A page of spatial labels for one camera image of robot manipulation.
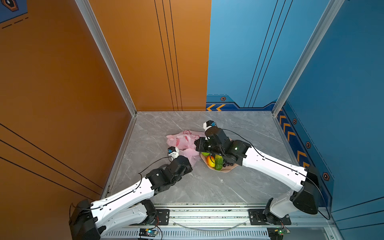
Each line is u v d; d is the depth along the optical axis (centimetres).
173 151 69
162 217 74
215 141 54
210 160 87
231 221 73
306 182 41
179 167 56
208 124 66
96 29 76
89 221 40
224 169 86
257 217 72
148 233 70
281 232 69
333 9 70
